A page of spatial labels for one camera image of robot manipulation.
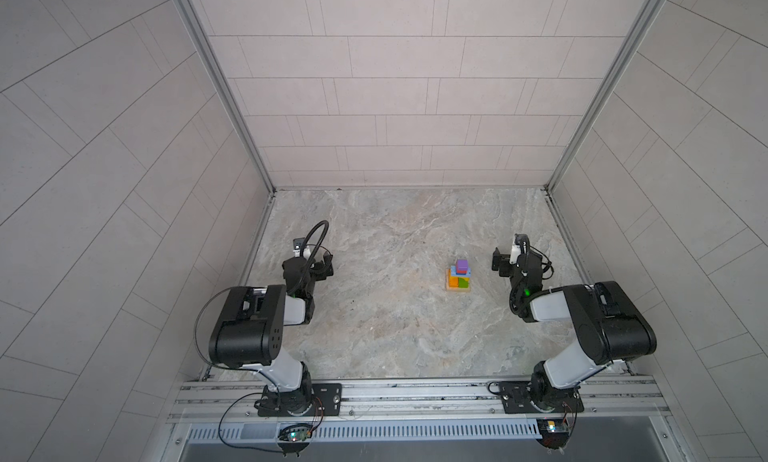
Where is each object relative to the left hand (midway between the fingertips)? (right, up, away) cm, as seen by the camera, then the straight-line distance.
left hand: (320, 247), depth 94 cm
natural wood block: (+42, -12, -5) cm, 44 cm away
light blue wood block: (+41, -6, -7) cm, 42 cm away
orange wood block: (+42, -10, -5) cm, 43 cm away
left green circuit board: (+2, -37, -29) cm, 47 cm away
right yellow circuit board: (+61, -40, -26) cm, 77 cm away
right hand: (+61, 0, 0) cm, 61 cm away
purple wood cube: (+43, -4, -9) cm, 44 cm away
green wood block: (+44, -10, -5) cm, 46 cm away
